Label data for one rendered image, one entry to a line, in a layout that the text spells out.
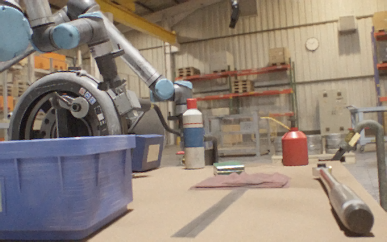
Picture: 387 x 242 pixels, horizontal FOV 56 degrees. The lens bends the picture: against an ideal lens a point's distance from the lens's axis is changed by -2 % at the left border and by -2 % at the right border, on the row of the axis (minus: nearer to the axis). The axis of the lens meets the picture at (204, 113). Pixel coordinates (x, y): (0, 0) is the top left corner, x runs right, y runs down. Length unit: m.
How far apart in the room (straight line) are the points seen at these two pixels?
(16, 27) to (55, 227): 0.83
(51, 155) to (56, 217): 0.07
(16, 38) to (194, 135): 0.60
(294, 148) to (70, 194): 0.81
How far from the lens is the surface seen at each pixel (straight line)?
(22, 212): 0.49
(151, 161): 1.27
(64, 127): 2.15
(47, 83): 2.26
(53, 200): 0.47
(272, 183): 0.76
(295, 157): 1.15
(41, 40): 1.54
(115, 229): 0.51
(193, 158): 1.21
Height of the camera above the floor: 0.59
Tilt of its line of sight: 3 degrees up
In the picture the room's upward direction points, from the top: 3 degrees counter-clockwise
